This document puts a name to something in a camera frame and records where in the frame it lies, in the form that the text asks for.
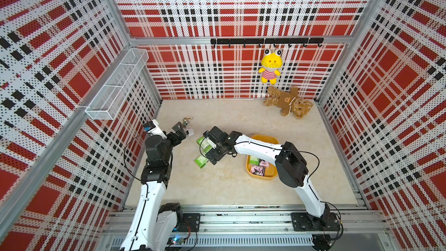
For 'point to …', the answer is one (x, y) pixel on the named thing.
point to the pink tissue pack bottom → (256, 169)
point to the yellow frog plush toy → (271, 61)
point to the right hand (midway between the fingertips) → (219, 150)
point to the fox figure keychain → (186, 121)
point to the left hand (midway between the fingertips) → (177, 126)
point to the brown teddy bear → (288, 101)
